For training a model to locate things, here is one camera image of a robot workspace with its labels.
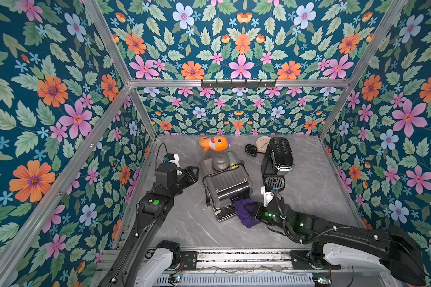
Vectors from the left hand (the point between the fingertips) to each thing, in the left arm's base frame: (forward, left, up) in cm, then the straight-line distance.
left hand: (199, 170), depth 73 cm
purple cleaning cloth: (-17, -17, -10) cm, 26 cm away
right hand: (-12, -18, -10) cm, 24 cm away
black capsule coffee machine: (+5, -35, -4) cm, 36 cm away
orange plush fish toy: (+29, -7, -16) cm, 34 cm away
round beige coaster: (+32, -36, -22) cm, 53 cm away
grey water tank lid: (0, -9, +5) cm, 10 cm away
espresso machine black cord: (+4, -19, -3) cm, 19 cm away
